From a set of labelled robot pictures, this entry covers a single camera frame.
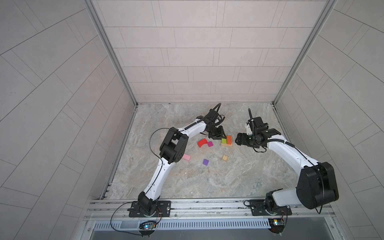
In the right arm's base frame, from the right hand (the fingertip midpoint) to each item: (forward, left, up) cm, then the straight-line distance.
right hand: (240, 140), depth 87 cm
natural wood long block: (+2, +8, -7) cm, 11 cm away
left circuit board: (-37, +48, -4) cm, 61 cm away
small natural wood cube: (-7, +9, -7) cm, 14 cm away
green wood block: (+3, +8, -4) cm, 10 cm away
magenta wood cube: (+3, +17, -7) cm, 19 cm away
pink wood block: (-5, +32, -7) cm, 33 cm away
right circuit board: (-39, -10, -10) cm, 41 cm away
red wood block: (+4, +22, -6) cm, 23 cm away
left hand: (+7, +5, -4) cm, 9 cm away
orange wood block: (+5, +5, -6) cm, 9 cm away
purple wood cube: (-8, +21, -8) cm, 24 cm away
